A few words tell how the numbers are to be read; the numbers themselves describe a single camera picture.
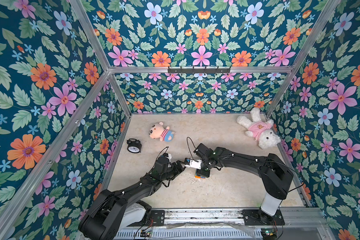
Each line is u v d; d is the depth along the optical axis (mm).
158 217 735
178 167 767
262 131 987
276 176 460
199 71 935
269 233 715
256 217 707
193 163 766
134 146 932
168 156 833
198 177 867
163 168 678
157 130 1010
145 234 718
